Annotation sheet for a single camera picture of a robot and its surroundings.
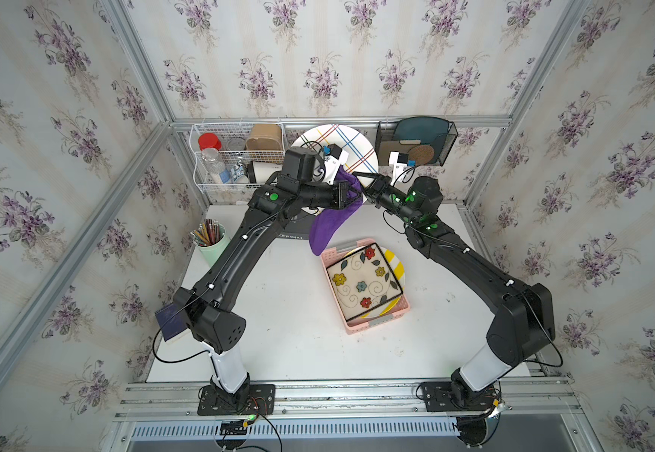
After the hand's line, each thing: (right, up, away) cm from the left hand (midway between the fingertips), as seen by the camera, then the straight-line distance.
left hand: (366, 199), depth 68 cm
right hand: (-3, +6, +1) cm, 7 cm away
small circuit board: (-34, -59, +4) cm, 68 cm away
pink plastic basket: (+1, -35, +11) cm, 36 cm away
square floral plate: (+2, -25, +23) cm, 34 cm away
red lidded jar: (-49, +22, +24) cm, 59 cm away
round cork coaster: (+23, +18, +28) cm, 41 cm away
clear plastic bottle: (-47, +13, +22) cm, 53 cm away
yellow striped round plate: (+13, -21, +23) cm, 34 cm away
